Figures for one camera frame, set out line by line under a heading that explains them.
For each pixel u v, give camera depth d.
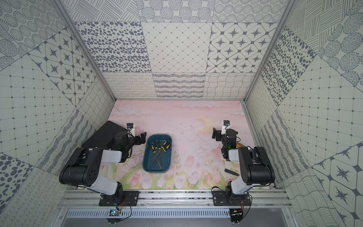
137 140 0.84
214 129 0.92
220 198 0.73
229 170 0.84
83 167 0.46
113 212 0.71
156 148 0.92
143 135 0.91
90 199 0.76
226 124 0.82
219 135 0.85
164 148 0.91
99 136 0.94
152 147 0.93
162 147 0.93
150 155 0.89
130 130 0.80
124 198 0.73
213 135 0.88
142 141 0.88
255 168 0.46
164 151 0.90
